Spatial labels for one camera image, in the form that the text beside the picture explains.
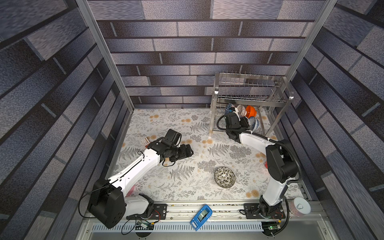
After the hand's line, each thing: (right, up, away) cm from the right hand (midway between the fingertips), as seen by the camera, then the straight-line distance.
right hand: (247, 119), depth 90 cm
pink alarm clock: (-68, -39, -11) cm, 79 cm away
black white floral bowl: (-16, -34, -6) cm, 38 cm away
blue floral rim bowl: (+6, -3, +5) cm, 8 cm away
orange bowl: (+7, +6, +13) cm, 16 cm away
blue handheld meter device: (-30, -47, -22) cm, 60 cm away
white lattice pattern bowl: (0, +7, +13) cm, 14 cm away
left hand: (-36, -19, -11) cm, 42 cm away
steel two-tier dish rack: (+15, +16, +2) cm, 23 cm away
